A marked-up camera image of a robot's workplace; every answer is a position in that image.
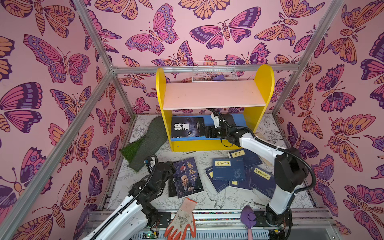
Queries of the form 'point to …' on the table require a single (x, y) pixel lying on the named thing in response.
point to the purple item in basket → (219, 77)
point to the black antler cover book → (172, 188)
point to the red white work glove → (184, 217)
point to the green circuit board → (150, 235)
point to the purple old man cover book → (187, 179)
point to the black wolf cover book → (187, 127)
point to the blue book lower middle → (246, 184)
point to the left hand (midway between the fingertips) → (171, 165)
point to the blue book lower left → (218, 184)
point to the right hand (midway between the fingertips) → (206, 127)
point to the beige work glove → (263, 158)
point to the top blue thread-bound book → (228, 169)
